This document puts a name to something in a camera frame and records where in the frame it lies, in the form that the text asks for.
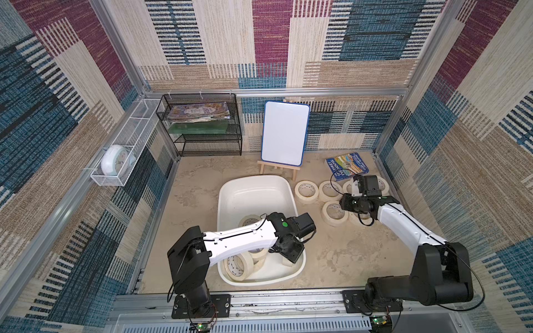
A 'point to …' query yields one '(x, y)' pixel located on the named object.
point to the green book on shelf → (219, 127)
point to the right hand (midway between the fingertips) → (343, 199)
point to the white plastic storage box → (239, 196)
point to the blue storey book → (347, 166)
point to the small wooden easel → (278, 166)
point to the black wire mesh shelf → (194, 145)
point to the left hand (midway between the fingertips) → (292, 252)
